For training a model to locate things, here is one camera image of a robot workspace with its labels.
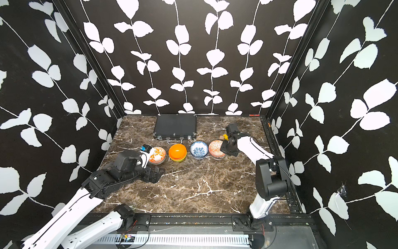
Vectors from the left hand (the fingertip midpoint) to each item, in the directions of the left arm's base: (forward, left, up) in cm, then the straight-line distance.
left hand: (158, 165), depth 71 cm
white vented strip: (-28, -9, -21) cm, 36 cm away
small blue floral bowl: (+15, -20, -19) cm, 31 cm away
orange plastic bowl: (+17, -6, -17) cm, 25 cm away
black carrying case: (+38, -3, -17) cm, 41 cm away
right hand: (+17, -34, -13) cm, 40 cm away
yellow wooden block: (+30, -39, -20) cm, 53 cm away
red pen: (+52, -67, -22) cm, 88 cm away
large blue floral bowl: (+19, -19, -18) cm, 33 cm away
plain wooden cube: (+29, -35, -20) cm, 50 cm away
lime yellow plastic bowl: (+13, -6, -20) cm, 24 cm away
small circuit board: (-26, +15, -22) cm, 37 cm away
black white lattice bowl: (+13, -32, -19) cm, 39 cm away
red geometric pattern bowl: (+18, -29, -16) cm, 38 cm away
